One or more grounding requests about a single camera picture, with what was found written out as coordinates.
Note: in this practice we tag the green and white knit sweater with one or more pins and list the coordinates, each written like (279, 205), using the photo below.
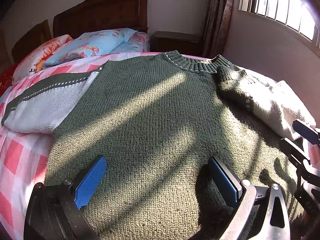
(155, 134)

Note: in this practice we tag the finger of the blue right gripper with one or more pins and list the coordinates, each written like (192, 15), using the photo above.
(294, 153)
(310, 134)

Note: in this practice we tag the floral curtain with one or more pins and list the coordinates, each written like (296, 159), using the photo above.
(216, 25)

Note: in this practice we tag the orange floral pillow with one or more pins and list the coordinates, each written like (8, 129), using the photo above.
(28, 65)

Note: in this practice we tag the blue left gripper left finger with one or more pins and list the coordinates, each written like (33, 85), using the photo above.
(87, 180)

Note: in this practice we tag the dark wooden nightstand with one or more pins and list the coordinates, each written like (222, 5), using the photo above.
(188, 44)

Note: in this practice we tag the red white checkered bed sheet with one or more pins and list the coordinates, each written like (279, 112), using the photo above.
(22, 159)

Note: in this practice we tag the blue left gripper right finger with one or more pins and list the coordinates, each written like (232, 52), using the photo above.
(226, 181)

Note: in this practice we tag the barred window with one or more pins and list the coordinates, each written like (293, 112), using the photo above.
(291, 13)

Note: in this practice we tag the dark wooden headboard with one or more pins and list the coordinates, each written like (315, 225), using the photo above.
(36, 36)
(95, 15)

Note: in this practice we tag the light blue floral pillow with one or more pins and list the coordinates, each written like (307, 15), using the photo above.
(100, 43)

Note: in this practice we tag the red blanket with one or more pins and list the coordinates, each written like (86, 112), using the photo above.
(6, 78)

